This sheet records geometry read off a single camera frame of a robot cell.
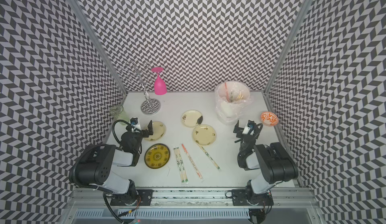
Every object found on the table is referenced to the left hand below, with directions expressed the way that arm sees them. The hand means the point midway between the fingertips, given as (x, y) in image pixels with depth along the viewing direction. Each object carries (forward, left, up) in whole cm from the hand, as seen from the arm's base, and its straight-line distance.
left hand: (144, 121), depth 91 cm
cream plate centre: (-4, -37, -10) cm, 38 cm away
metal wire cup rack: (+18, +2, -7) cm, 19 cm away
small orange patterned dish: (+6, -81, -7) cm, 81 cm away
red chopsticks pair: (-22, -30, -10) cm, 38 cm away
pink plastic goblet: (+20, -8, +9) cm, 24 cm away
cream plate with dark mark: (+8, -29, -9) cm, 31 cm away
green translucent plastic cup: (+11, +22, -5) cm, 26 cm away
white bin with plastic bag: (+15, -55, +5) cm, 57 cm away
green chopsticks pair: (-28, -25, -10) cm, 39 cm away
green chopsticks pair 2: (-18, -40, -10) cm, 45 cm away
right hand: (-2, -62, 0) cm, 62 cm away
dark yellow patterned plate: (-18, -9, -9) cm, 22 cm away
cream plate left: (+1, -7, -11) cm, 13 cm away
